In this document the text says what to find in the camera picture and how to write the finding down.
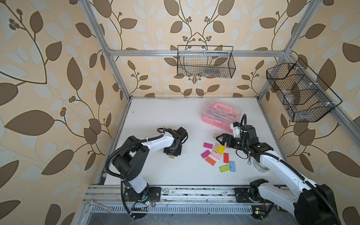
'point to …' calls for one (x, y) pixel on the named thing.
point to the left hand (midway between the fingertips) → (173, 152)
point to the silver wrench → (91, 201)
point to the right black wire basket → (304, 97)
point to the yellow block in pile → (221, 149)
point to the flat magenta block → (208, 145)
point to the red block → (226, 158)
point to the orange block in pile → (210, 161)
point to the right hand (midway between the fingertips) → (221, 139)
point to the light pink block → (216, 155)
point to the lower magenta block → (206, 153)
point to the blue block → (232, 166)
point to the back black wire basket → (216, 62)
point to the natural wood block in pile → (216, 147)
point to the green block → (224, 168)
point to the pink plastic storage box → (221, 115)
